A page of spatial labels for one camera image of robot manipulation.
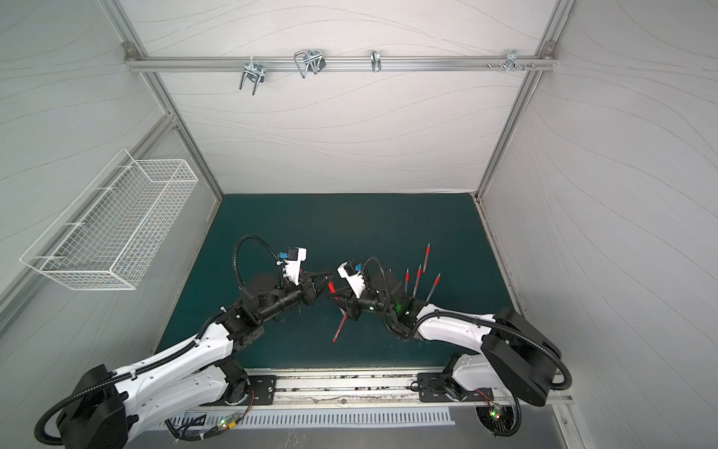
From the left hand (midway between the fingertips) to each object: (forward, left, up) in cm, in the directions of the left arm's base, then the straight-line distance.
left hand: (326, 276), depth 72 cm
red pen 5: (-7, -5, -10) cm, 13 cm away
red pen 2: (+9, -34, -20) cm, 41 cm away
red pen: (+21, -33, -20) cm, 44 cm away
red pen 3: (+12, -29, -21) cm, 37 cm away
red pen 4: (-2, -1, -3) cm, 3 cm away
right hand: (-2, -1, -6) cm, 6 cm away
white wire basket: (+5, +54, +10) cm, 55 cm away
